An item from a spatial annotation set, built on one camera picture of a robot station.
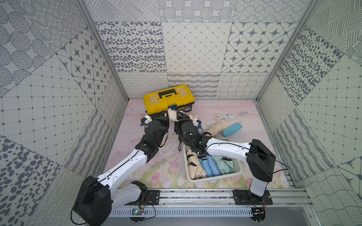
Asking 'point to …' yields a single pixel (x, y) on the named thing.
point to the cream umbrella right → (215, 130)
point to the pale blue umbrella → (214, 167)
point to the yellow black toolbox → (180, 97)
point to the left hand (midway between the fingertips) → (168, 108)
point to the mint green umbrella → (225, 166)
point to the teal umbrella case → (231, 130)
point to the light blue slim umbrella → (206, 166)
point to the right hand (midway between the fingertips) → (174, 114)
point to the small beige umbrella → (172, 115)
